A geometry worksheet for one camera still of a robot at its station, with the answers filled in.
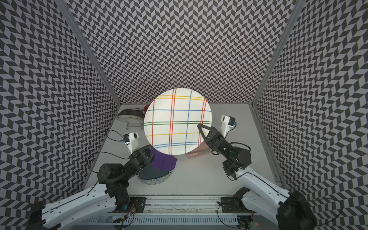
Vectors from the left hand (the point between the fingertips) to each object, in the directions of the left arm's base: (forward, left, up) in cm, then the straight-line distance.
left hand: (160, 149), depth 51 cm
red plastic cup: (+49, +23, -31) cm, 62 cm away
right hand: (+8, -13, +1) cm, 15 cm away
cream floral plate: (+37, +30, -28) cm, 55 cm away
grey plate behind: (+40, +30, -26) cm, 57 cm away
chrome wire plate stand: (+37, +25, -37) cm, 58 cm away
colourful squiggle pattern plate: (0, +8, -39) cm, 40 cm away
